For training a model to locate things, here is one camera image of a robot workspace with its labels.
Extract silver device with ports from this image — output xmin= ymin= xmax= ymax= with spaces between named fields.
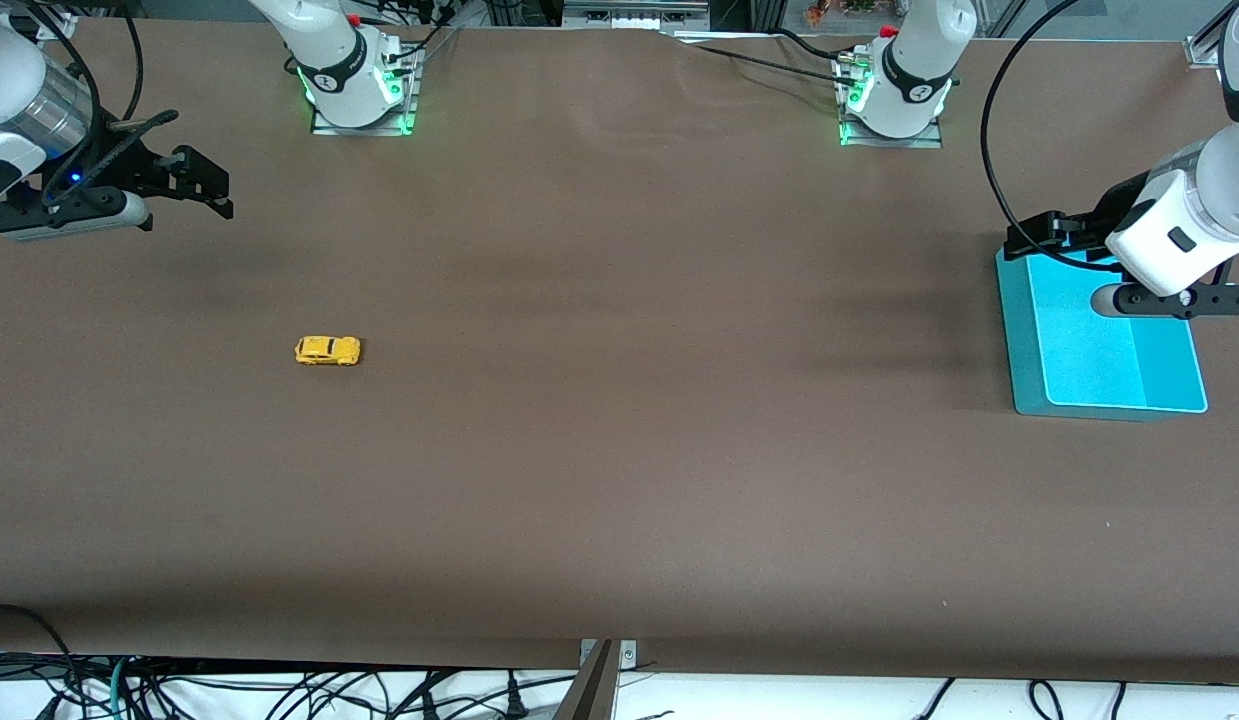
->
xmin=562 ymin=0 xmax=712 ymax=31

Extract small orange green objects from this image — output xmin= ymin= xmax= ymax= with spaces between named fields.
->
xmin=804 ymin=0 xmax=881 ymax=27

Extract yellow beetle toy car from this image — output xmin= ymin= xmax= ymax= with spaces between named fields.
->
xmin=295 ymin=336 xmax=362 ymax=367

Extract silver table edge bracket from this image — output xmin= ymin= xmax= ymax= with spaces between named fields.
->
xmin=579 ymin=638 xmax=639 ymax=671

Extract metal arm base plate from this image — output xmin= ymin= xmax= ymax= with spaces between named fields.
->
xmin=311 ymin=40 xmax=420 ymax=137
xmin=839 ymin=50 xmax=945 ymax=149

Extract short black base cable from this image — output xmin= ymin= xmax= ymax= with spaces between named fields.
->
xmin=772 ymin=27 xmax=852 ymax=63

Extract black looping floor cable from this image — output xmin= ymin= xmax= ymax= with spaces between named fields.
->
xmin=0 ymin=603 xmax=86 ymax=720

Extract black cable with bronze connector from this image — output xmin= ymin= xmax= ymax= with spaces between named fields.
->
xmin=107 ymin=0 xmax=180 ymax=136

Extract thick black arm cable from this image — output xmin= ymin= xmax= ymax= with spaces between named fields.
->
xmin=7 ymin=8 xmax=106 ymax=206

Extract long black base cable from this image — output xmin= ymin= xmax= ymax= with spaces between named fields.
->
xmin=694 ymin=42 xmax=865 ymax=77

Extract black base cable bundle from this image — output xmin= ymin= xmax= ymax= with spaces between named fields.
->
xmin=382 ymin=0 xmax=462 ymax=67

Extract teal plastic bin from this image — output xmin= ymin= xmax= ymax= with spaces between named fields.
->
xmin=996 ymin=240 xmax=1209 ymax=419

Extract grey metal post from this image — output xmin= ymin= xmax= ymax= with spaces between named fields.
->
xmin=552 ymin=640 xmax=620 ymax=720

